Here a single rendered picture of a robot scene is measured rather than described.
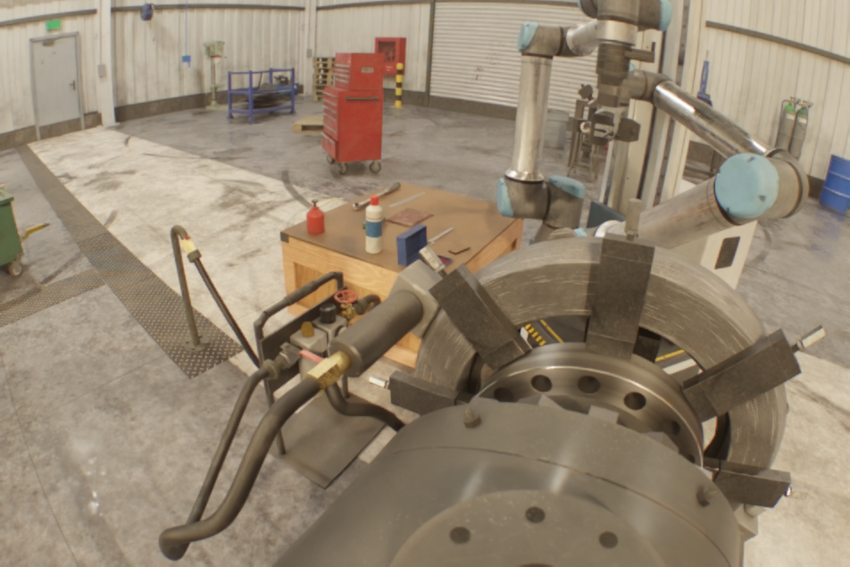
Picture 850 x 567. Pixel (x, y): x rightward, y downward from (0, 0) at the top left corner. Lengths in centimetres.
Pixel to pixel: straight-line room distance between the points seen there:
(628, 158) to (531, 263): 108
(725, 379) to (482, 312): 41
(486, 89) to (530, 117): 849
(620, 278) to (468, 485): 37
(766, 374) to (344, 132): 418
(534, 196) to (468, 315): 98
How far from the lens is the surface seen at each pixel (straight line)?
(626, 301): 68
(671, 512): 48
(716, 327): 73
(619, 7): 100
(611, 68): 100
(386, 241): 188
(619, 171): 173
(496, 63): 999
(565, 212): 173
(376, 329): 75
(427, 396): 92
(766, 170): 87
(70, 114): 1086
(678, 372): 183
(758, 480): 91
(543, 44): 163
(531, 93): 163
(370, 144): 458
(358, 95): 447
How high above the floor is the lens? 123
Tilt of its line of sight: 24 degrees down
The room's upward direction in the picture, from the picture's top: 4 degrees clockwise
